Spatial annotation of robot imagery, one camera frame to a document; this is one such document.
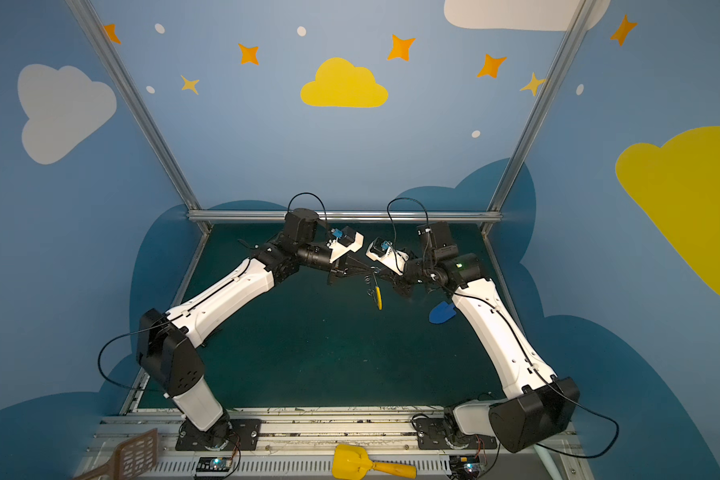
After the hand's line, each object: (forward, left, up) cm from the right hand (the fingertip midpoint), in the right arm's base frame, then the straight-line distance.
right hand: (385, 267), depth 74 cm
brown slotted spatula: (-41, +60, -27) cm, 78 cm away
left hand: (-3, +3, +4) cm, 6 cm away
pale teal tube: (-36, -41, -27) cm, 60 cm away
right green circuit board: (-38, -21, -29) cm, 52 cm away
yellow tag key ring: (-8, +1, -2) cm, 8 cm away
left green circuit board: (-41, +40, -27) cm, 64 cm away
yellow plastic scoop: (-39, +6, -26) cm, 47 cm away
